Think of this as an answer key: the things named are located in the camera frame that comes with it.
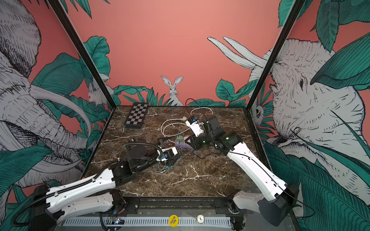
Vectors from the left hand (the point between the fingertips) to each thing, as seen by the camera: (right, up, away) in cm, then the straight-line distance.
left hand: (176, 141), depth 67 cm
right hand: (+5, +1, +4) cm, 6 cm away
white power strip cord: (+1, +11, +44) cm, 45 cm away
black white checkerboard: (-35, +14, +44) cm, 58 cm away
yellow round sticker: (-2, -40, +3) cm, 40 cm away
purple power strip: (+2, -6, +28) cm, 29 cm away
